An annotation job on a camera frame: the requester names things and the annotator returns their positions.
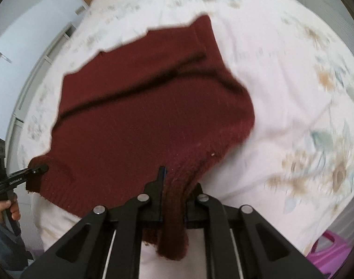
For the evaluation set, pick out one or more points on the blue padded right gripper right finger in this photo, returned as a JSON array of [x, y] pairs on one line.
[[196, 212]]

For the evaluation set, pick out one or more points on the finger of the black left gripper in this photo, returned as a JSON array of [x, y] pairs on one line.
[[37, 171]]

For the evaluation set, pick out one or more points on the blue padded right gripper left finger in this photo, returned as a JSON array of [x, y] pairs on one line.
[[152, 198]]

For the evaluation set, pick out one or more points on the dark red knit sweater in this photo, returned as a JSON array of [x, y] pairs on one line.
[[166, 99]]

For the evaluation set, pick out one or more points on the grey sleeve forearm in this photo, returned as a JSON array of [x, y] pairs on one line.
[[13, 253]]

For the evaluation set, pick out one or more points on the person's left hand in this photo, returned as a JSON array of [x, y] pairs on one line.
[[11, 205]]

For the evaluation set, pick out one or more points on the white low shelf unit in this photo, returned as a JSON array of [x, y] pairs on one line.
[[26, 95]]

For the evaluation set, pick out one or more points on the magenta plastic basket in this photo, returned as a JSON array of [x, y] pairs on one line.
[[330, 259]]

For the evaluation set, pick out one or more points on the floral pink bed cover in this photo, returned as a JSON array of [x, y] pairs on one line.
[[270, 198]]

